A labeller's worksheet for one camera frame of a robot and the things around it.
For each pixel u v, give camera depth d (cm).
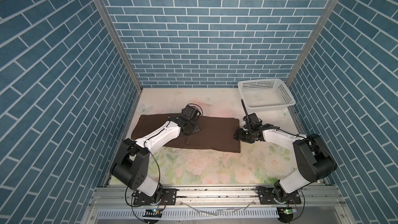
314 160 45
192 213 71
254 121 75
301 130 104
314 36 91
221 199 74
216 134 94
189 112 69
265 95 119
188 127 74
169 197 75
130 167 43
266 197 73
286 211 72
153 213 72
